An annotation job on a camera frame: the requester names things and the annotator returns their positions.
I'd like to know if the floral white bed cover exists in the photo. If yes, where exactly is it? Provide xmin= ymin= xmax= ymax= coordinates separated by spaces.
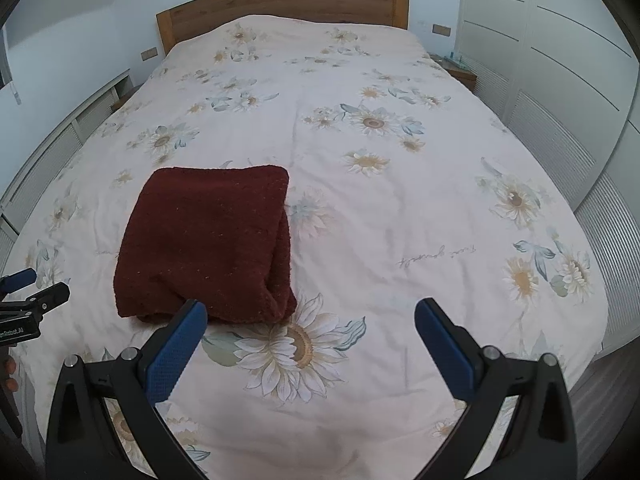
xmin=8 ymin=16 xmax=608 ymax=479

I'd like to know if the white louvered wardrobe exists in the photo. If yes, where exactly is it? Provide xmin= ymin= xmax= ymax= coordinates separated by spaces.
xmin=454 ymin=0 xmax=639 ymax=354

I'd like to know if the wooden headboard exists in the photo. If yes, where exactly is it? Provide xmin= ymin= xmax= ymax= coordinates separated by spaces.
xmin=156 ymin=0 xmax=409 ymax=53

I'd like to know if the right wooden nightstand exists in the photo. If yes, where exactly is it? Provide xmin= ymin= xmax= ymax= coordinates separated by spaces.
xmin=431 ymin=54 xmax=477 ymax=92

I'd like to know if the dark red knit sweater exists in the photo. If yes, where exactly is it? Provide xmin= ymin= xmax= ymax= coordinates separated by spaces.
xmin=113 ymin=165 xmax=297 ymax=324

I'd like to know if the wall switch plate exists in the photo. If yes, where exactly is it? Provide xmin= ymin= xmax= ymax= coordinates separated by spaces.
xmin=432 ymin=24 xmax=451 ymax=37
xmin=140 ymin=48 xmax=158 ymax=61

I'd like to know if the right wall switch plate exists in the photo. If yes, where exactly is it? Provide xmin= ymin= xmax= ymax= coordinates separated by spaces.
xmin=432 ymin=24 xmax=451 ymax=37

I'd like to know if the white low shelf unit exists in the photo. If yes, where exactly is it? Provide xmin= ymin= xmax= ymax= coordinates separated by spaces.
xmin=1 ymin=70 xmax=134 ymax=266

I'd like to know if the person left hand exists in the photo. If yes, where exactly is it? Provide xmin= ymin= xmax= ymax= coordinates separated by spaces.
xmin=3 ymin=356 xmax=20 ymax=393

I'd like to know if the left wall switch plate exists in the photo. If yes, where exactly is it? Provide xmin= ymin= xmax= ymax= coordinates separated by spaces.
xmin=140 ymin=48 xmax=158 ymax=61

